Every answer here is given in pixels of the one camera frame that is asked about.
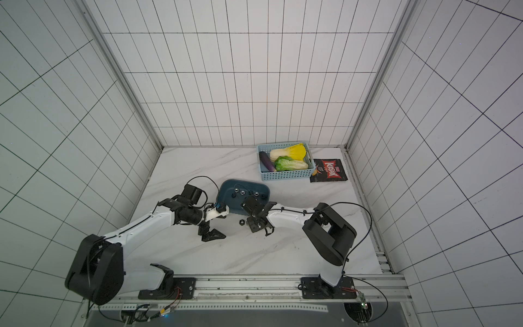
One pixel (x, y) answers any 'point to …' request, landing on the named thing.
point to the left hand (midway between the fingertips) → (219, 227)
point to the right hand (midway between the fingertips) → (250, 225)
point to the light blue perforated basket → (267, 176)
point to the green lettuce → (287, 163)
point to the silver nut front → (242, 193)
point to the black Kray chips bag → (328, 169)
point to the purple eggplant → (267, 161)
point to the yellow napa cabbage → (297, 151)
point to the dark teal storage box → (232, 193)
